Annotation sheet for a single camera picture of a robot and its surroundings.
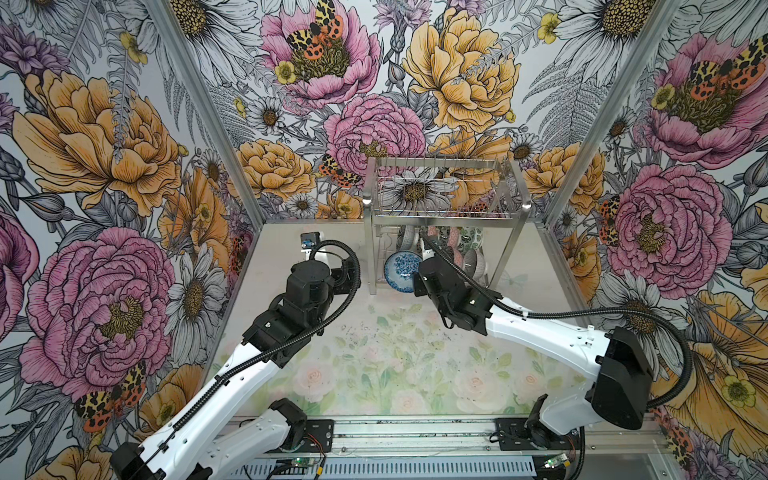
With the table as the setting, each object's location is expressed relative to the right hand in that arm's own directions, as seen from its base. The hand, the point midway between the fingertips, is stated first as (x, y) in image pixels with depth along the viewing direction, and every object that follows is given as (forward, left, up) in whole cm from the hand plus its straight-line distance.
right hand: (422, 273), depth 80 cm
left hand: (-4, +21, +8) cm, 23 cm away
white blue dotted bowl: (+2, +6, 0) cm, 6 cm away
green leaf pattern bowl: (+26, -20, -15) cm, 36 cm away
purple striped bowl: (+9, -18, -10) cm, 22 cm away
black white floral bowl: (+21, -13, -11) cm, 27 cm away
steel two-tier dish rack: (+42, -12, -6) cm, 44 cm away
